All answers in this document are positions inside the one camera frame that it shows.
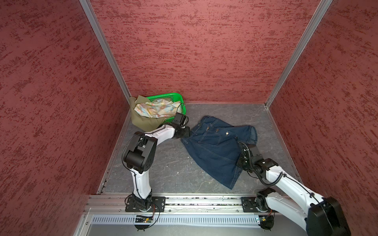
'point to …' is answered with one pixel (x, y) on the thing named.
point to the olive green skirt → (141, 122)
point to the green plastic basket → (174, 97)
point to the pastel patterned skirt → (159, 108)
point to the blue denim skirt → (213, 146)
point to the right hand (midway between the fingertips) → (235, 164)
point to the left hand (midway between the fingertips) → (187, 135)
